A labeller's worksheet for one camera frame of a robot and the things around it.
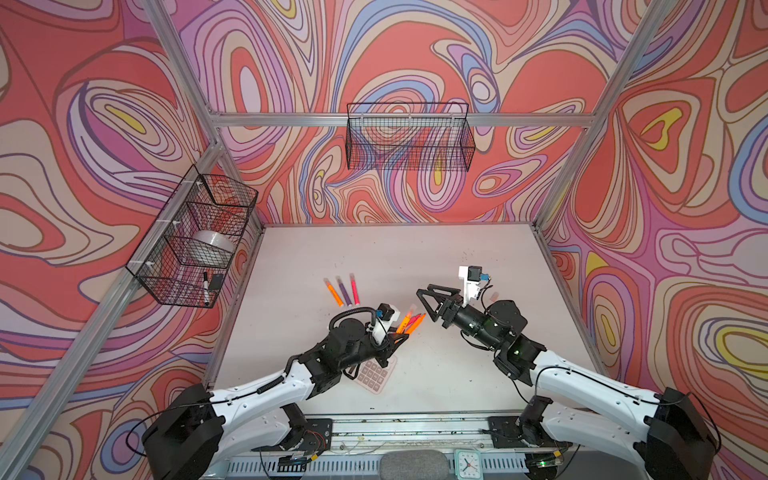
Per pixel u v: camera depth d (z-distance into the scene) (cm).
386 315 65
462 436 75
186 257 72
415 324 91
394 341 70
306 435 73
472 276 63
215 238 74
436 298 69
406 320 72
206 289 72
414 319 90
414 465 67
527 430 65
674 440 40
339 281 102
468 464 68
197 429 40
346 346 59
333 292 99
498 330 59
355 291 101
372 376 82
